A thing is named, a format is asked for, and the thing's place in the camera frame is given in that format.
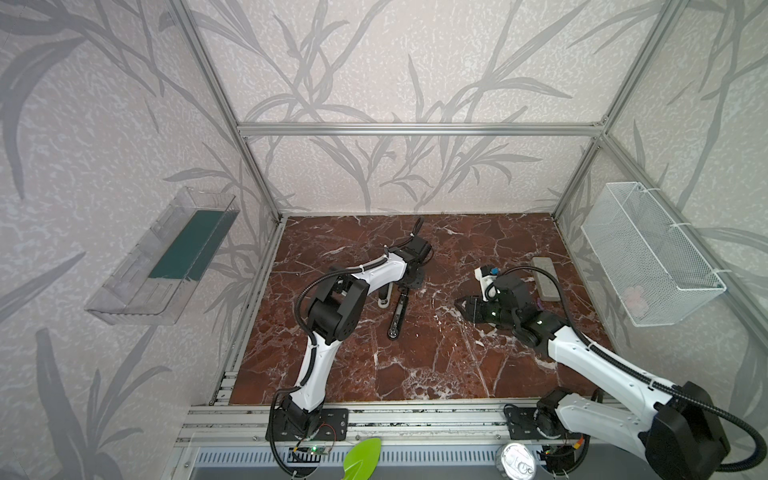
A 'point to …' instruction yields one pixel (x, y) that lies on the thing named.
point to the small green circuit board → (318, 449)
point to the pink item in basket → (635, 302)
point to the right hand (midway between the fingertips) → (460, 293)
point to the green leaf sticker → (360, 463)
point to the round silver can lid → (518, 462)
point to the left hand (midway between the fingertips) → (416, 272)
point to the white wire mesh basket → (655, 271)
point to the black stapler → (398, 314)
